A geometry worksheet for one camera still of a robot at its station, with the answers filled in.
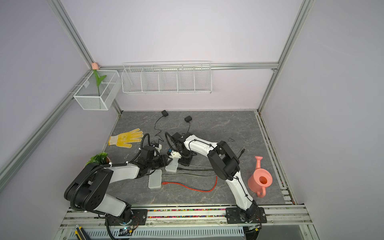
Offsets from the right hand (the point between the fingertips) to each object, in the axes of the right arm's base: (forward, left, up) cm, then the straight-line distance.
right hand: (186, 163), depth 93 cm
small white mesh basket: (+28, +58, +32) cm, 72 cm away
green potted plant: (-4, +45, +14) cm, 48 cm away
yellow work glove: (+17, +46, +1) cm, 50 cm away
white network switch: (-11, +17, +3) cm, 21 cm away
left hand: (0, +9, +3) cm, 10 cm away
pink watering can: (-14, -39, +10) cm, 43 cm away
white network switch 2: (-4, +9, +2) cm, 10 cm away
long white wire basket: (+48, +14, +30) cm, 58 cm away
